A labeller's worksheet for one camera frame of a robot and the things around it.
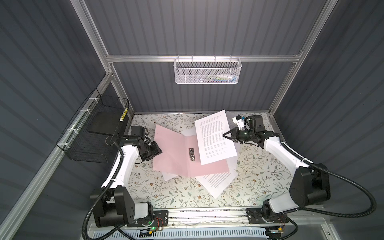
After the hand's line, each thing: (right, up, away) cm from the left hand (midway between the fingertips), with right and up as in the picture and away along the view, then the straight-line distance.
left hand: (158, 153), depth 82 cm
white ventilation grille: (+47, -37, -12) cm, 61 cm away
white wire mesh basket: (+31, +62, +41) cm, 80 cm away
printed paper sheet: (+31, +4, +1) cm, 31 cm away
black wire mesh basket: (-31, +10, -10) cm, 34 cm away
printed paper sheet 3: (+4, -15, +7) cm, 17 cm away
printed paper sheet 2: (+45, -7, +12) cm, 47 cm away
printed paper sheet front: (+33, -18, +2) cm, 38 cm away
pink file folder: (+8, -3, +15) cm, 17 cm away
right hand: (+37, +9, 0) cm, 38 cm away
